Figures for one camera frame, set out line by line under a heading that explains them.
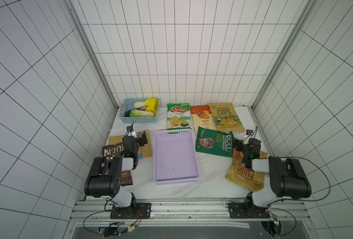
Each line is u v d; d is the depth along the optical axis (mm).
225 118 1129
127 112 1109
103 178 451
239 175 833
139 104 1151
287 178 461
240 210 726
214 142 976
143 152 920
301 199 460
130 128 783
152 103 1097
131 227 672
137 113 1065
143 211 727
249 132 813
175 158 928
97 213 634
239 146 854
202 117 1127
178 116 1136
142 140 846
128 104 1183
